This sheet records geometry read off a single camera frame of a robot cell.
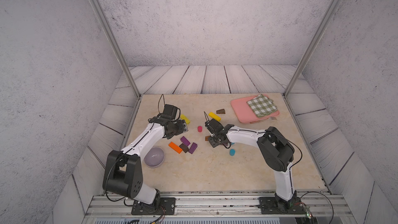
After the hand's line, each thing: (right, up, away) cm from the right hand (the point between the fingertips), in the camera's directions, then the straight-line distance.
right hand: (215, 139), depth 96 cm
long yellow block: (-21, +13, +12) cm, 27 cm away
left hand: (-17, +7, -8) cm, 20 cm away
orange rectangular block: (-24, -4, -2) cm, 24 cm away
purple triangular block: (-19, -1, 0) cm, 19 cm away
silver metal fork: (+41, +12, +12) cm, 44 cm away
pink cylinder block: (-10, +6, +3) cm, 12 cm away
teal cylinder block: (+10, -6, -5) cm, 13 cm away
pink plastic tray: (+21, +15, +13) cm, 29 cm away
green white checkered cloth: (+35, +20, +16) cm, 43 cm away
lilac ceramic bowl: (-35, -9, -8) cm, 37 cm away
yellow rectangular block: (0, +13, +12) cm, 18 cm away
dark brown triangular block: (+6, +16, +15) cm, 23 cm away
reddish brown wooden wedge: (-5, +1, 0) cm, 5 cm away
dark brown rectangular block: (-19, -5, -3) cm, 19 cm away
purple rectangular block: (-13, -4, -3) cm, 14 cm away
